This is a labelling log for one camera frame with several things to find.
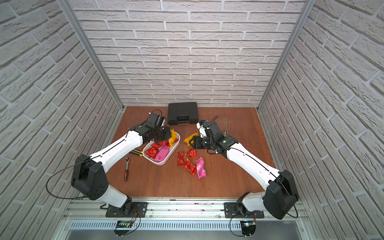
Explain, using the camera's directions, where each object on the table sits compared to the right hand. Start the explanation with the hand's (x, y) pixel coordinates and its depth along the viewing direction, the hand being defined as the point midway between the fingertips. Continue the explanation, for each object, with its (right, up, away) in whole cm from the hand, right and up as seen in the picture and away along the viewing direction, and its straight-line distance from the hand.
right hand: (194, 142), depth 79 cm
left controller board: (-36, -40, -6) cm, 54 cm away
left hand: (-12, +5, +7) cm, 14 cm away
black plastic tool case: (-10, +18, +38) cm, 43 cm away
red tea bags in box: (-26, -8, +11) cm, 30 cm away
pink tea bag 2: (-20, -9, +11) cm, 25 cm away
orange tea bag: (-5, -2, +19) cm, 20 cm away
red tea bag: (-2, -16, +7) cm, 18 cm away
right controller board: (+27, -41, -8) cm, 50 cm away
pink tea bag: (+3, -16, +6) cm, 17 cm away
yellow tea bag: (-12, +2, +2) cm, 12 cm away
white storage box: (-14, -7, +11) cm, 19 cm away
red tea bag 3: (-2, -8, +11) cm, 14 cm away
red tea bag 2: (-9, -11, +11) cm, 18 cm away
